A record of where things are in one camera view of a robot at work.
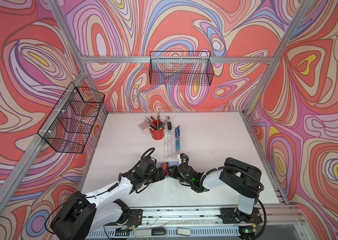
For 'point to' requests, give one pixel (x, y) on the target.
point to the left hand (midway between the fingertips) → (164, 174)
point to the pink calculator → (145, 127)
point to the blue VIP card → (177, 132)
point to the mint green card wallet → (171, 163)
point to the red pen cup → (157, 130)
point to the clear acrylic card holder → (172, 143)
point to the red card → (164, 166)
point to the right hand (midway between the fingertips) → (167, 172)
